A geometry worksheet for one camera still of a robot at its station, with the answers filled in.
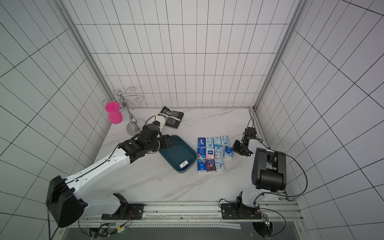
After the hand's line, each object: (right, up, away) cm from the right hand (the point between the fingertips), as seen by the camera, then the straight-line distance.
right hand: (230, 146), depth 96 cm
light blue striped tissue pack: (-9, -9, -9) cm, 16 cm away
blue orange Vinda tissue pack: (-19, -3, -4) cm, 20 cm away
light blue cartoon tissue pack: (-8, +4, +1) cm, 9 cm away
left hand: (-38, +5, -17) cm, 42 cm away
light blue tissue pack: (-3, +4, +1) cm, 5 cm away
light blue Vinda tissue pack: (-14, +3, +1) cm, 14 cm away
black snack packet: (-41, +19, +14) cm, 47 cm away
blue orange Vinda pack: (-20, -9, -10) cm, 23 cm away
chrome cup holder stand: (-64, +28, -9) cm, 70 cm away
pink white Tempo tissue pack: (-14, -3, -4) cm, 15 cm away
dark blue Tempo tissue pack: (-19, +2, -1) cm, 19 cm away
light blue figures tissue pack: (-9, -2, -4) cm, 10 cm away
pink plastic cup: (-69, +24, -15) cm, 75 cm away
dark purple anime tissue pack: (-15, -9, -10) cm, 20 cm away
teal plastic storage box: (-35, -4, 0) cm, 35 cm away
